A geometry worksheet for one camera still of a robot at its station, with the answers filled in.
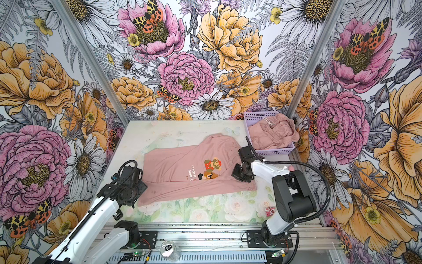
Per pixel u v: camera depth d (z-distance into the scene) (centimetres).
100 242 56
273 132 112
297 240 69
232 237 76
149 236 76
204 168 98
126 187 59
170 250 61
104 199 52
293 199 46
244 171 70
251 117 119
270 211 78
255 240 73
